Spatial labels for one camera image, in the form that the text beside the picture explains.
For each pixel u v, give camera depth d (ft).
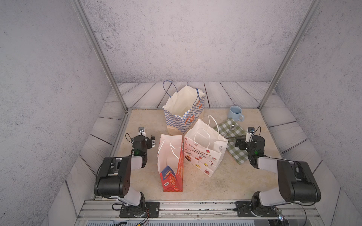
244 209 2.39
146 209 2.38
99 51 2.83
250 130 2.65
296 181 1.45
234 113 3.61
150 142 2.86
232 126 3.46
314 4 2.30
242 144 2.78
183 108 3.54
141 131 2.66
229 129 3.50
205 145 2.20
